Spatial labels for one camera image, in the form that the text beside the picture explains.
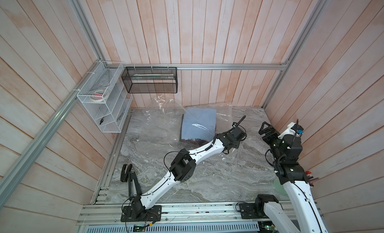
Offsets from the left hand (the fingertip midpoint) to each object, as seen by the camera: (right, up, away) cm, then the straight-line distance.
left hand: (232, 141), depth 94 cm
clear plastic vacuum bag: (-48, +16, +22) cm, 55 cm away
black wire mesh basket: (-56, +43, +11) cm, 71 cm away
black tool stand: (-64, -18, -11) cm, 67 cm away
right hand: (+10, +11, -23) cm, 27 cm away
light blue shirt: (-22, +11, +2) cm, 25 cm away
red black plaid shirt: (-24, 0, -2) cm, 24 cm away
